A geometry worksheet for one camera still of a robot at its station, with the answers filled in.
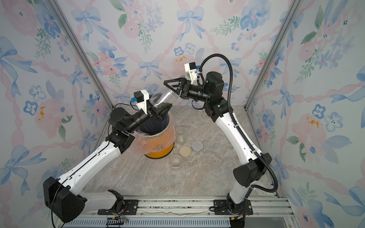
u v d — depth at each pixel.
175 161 0.90
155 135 0.72
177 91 0.53
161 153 0.83
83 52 0.87
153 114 0.54
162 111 0.55
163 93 0.64
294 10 0.70
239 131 0.46
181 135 0.92
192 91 0.55
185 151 0.93
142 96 0.50
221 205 0.75
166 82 0.55
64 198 0.37
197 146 0.98
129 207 0.74
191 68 0.56
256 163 0.42
